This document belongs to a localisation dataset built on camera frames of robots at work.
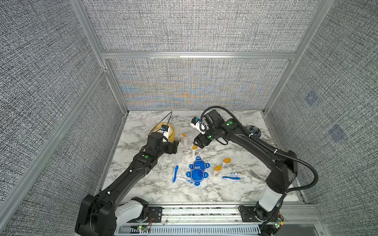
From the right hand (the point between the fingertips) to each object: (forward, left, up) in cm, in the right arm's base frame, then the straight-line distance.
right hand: (199, 134), depth 80 cm
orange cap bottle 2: (-12, -15, -11) cm, 22 cm away
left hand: (-1, +14, -3) cm, 14 cm away
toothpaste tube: (-18, +9, -20) cm, 29 cm away
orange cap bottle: (+4, +8, -12) cm, 15 cm away
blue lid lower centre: (-15, 0, -19) cm, 25 cm away
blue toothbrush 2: (-18, -19, -20) cm, 32 cm away
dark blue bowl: (+15, -41, -18) cm, 47 cm away
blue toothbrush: (-12, +13, -19) cm, 27 cm away
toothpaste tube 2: (-16, -23, -19) cm, 34 cm away
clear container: (+8, +5, -10) cm, 14 cm away
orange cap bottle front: (-16, -10, -9) cm, 21 cm away
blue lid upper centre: (-9, -1, -19) cm, 21 cm away
